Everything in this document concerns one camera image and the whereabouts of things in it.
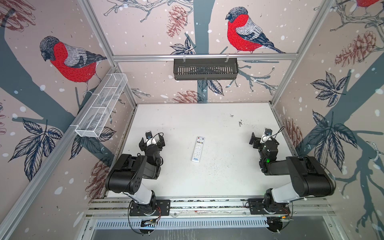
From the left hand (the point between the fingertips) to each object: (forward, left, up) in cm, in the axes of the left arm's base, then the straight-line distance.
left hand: (150, 135), depth 88 cm
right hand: (0, -69, -2) cm, 69 cm away
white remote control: (-4, -29, -10) cm, 31 cm away
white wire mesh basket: (-6, +23, +19) cm, 30 cm away
